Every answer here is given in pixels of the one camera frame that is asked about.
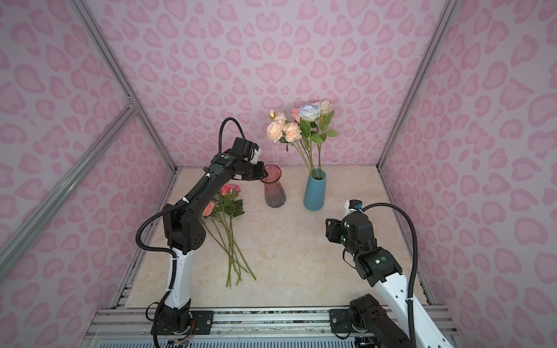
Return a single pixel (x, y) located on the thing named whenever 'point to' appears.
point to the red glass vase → (274, 195)
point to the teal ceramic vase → (315, 191)
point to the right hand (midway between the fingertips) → (331, 220)
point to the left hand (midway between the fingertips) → (268, 170)
